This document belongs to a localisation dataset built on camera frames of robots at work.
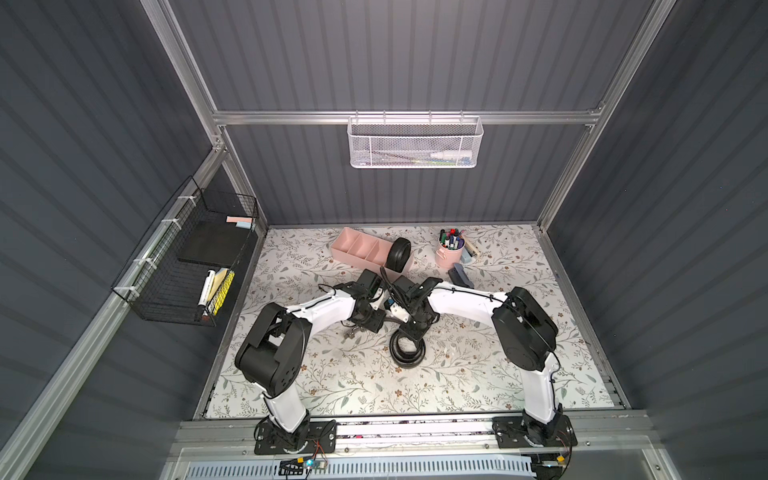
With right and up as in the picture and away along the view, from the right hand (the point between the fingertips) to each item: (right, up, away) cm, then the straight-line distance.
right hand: (414, 334), depth 91 cm
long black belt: (-5, +25, +5) cm, 26 cm away
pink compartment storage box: (-18, +26, +21) cm, 38 cm away
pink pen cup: (+12, +27, +8) cm, 31 cm away
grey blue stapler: (+16, +17, +9) cm, 25 cm away
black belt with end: (-3, -5, -6) cm, 9 cm away
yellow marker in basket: (-47, +16, -22) cm, 54 cm away
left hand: (-12, +4, +1) cm, 13 cm away
